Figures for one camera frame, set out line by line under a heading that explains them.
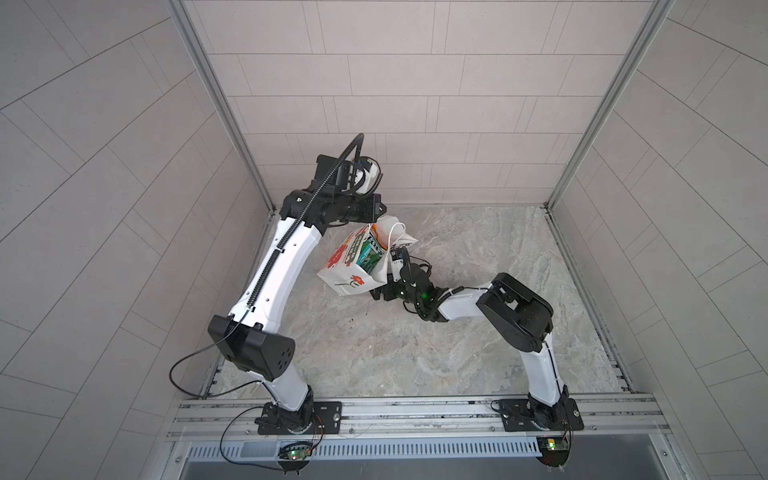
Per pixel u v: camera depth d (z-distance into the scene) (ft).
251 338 1.31
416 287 2.33
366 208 2.06
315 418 2.28
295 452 2.11
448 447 2.23
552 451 2.23
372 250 2.92
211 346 1.28
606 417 2.37
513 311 1.75
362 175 1.96
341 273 2.59
